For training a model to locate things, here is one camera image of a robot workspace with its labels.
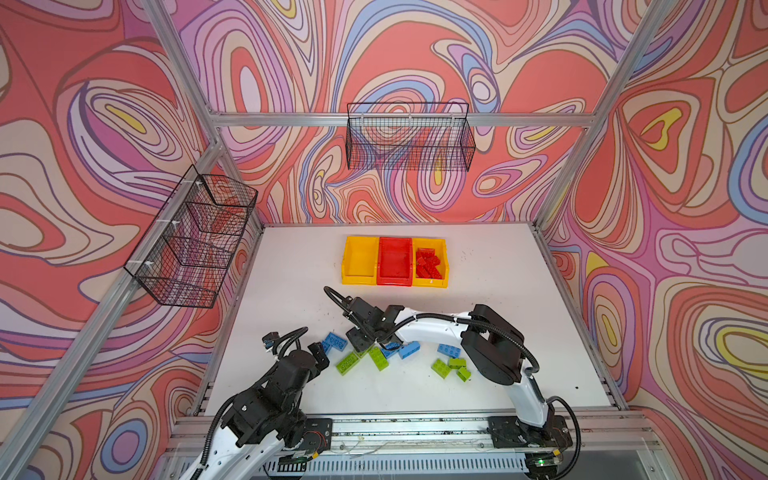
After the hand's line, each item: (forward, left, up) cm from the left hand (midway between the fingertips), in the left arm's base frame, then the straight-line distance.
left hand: (317, 352), depth 78 cm
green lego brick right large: (-2, -34, -8) cm, 35 cm away
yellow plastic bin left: (+38, -9, -8) cm, 40 cm away
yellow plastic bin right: (+39, -38, -4) cm, 54 cm away
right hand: (+8, -11, -10) cm, 17 cm away
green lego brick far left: (0, -7, -8) cm, 11 cm away
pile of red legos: (+34, -33, -7) cm, 48 cm away
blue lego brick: (0, -19, +3) cm, 20 cm away
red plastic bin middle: (+35, -22, -5) cm, 41 cm away
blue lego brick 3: (+7, -3, -9) cm, 11 cm away
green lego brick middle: (+1, -16, -8) cm, 18 cm away
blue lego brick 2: (+4, -25, -8) cm, 26 cm away
